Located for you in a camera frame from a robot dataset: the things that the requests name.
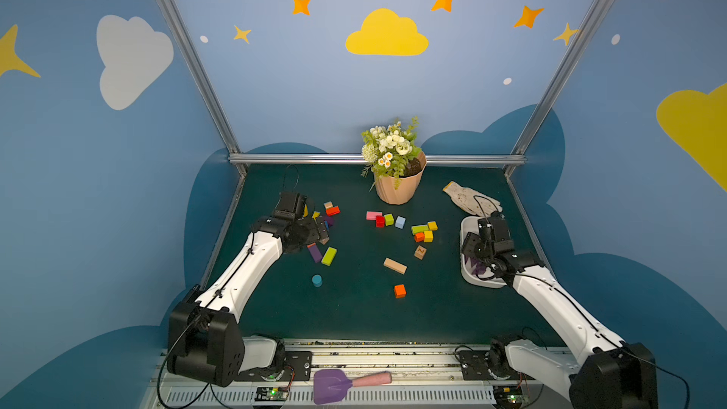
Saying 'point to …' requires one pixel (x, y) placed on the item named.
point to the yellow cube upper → (433, 226)
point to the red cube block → (380, 222)
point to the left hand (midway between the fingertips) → (319, 231)
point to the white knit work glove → (477, 204)
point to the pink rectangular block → (372, 216)
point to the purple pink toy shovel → (330, 385)
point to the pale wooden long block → (395, 265)
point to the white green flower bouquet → (387, 149)
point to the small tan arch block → (328, 204)
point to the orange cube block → (399, 291)
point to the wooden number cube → (420, 252)
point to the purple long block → (315, 252)
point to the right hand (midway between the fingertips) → (478, 240)
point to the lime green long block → (416, 229)
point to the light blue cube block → (399, 222)
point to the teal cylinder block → (317, 280)
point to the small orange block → (419, 237)
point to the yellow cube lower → (428, 237)
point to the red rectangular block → (334, 210)
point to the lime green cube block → (389, 220)
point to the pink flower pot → (413, 175)
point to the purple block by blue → (329, 221)
